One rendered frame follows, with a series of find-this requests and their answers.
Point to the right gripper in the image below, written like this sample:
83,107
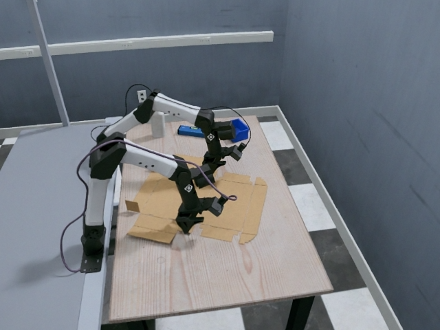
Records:
190,204

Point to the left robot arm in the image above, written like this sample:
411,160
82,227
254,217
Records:
203,119

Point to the blue plastic stacking bin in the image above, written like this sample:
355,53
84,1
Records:
241,130

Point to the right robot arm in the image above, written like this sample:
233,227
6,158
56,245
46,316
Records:
103,163

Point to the white bottle with black cap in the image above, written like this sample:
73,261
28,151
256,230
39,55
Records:
158,125

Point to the blue spirit level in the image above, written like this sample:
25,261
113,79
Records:
190,131

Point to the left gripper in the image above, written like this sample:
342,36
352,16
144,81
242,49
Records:
214,154

